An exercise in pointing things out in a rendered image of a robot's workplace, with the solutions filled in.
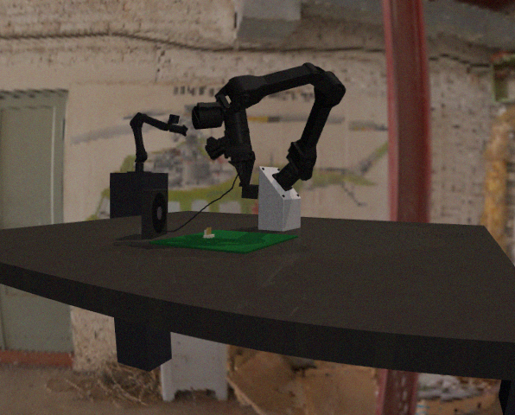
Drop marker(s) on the green circuit board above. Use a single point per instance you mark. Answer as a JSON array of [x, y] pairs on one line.
[[226, 241]]

